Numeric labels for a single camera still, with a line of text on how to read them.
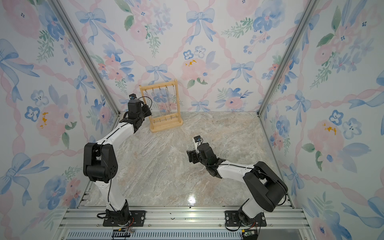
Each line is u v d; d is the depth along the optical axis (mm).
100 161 508
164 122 1068
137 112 733
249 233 730
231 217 741
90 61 899
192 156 791
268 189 445
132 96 809
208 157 679
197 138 779
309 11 699
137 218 735
